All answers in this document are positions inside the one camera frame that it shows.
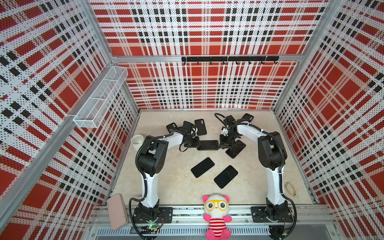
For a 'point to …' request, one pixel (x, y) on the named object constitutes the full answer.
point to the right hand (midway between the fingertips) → (221, 147)
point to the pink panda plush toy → (216, 208)
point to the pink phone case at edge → (118, 215)
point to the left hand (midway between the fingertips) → (199, 146)
